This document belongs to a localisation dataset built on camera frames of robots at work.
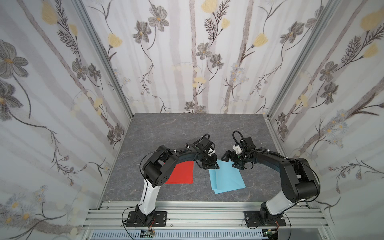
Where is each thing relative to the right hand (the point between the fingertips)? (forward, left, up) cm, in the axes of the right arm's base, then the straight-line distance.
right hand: (229, 159), depth 92 cm
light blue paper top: (-14, +10, -2) cm, 17 cm away
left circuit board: (-39, +44, -3) cm, 59 cm away
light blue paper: (-10, +1, -3) cm, 11 cm away
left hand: (-6, +5, +1) cm, 8 cm away
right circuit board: (-38, -18, -4) cm, 42 cm away
